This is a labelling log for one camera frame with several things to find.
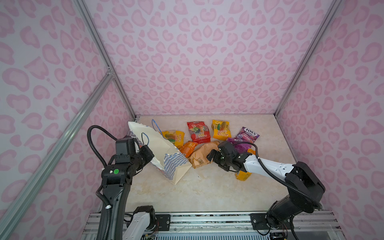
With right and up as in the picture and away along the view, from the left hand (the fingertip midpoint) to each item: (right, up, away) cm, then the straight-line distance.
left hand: (152, 148), depth 70 cm
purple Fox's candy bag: (+55, +5, +34) cm, 65 cm away
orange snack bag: (+15, -3, +23) cm, 28 cm away
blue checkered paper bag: (+7, -6, +1) cm, 9 cm away
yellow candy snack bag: (+37, +8, +32) cm, 50 cm away
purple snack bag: (+47, -2, +18) cm, 51 cm away
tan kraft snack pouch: (+22, -8, +20) cm, 31 cm away
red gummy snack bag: (+23, +6, +33) cm, 41 cm away
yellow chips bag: (+46, -17, +12) cm, 50 cm away
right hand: (+29, -8, +16) cm, 34 cm away
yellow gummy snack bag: (+7, +3, +31) cm, 32 cm away
